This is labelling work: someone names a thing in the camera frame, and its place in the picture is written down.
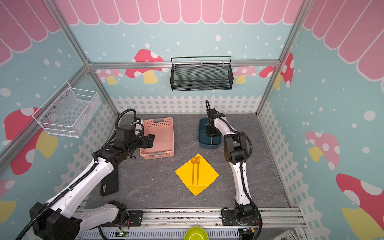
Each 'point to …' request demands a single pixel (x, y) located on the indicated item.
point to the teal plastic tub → (205, 141)
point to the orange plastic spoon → (193, 160)
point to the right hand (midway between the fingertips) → (210, 134)
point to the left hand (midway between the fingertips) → (146, 137)
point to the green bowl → (195, 233)
